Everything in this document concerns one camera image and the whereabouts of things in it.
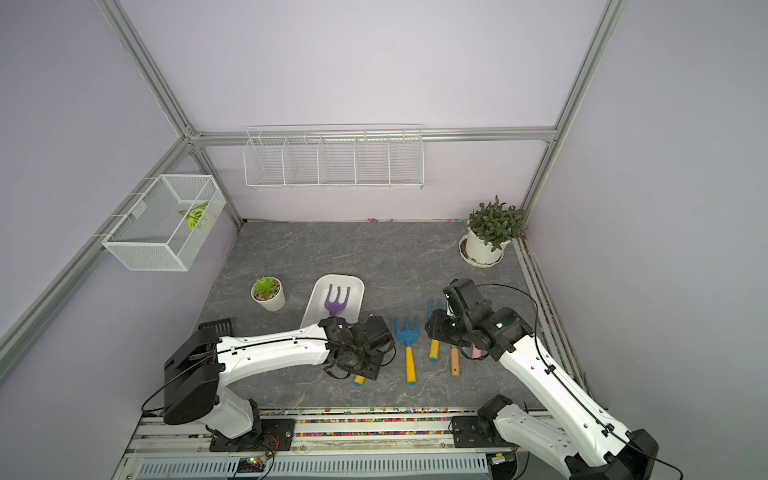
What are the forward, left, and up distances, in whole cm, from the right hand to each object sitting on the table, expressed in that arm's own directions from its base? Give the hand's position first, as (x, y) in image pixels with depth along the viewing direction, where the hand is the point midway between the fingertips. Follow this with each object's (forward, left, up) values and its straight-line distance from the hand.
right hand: (430, 326), depth 74 cm
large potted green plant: (+32, -22, +3) cm, 39 cm away
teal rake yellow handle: (-9, +19, -15) cm, 26 cm away
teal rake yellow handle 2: (-5, +5, -15) cm, 17 cm away
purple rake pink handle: (+15, +28, -17) cm, 36 cm away
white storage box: (+19, +29, -17) cm, 39 cm away
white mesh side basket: (+26, +73, +11) cm, 78 cm away
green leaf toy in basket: (+27, +64, +13) cm, 71 cm away
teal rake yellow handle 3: (-1, -3, -16) cm, 16 cm away
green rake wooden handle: (-4, -8, -16) cm, 18 cm away
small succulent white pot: (+15, +48, -9) cm, 51 cm away
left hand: (-8, +15, -11) cm, 20 cm away
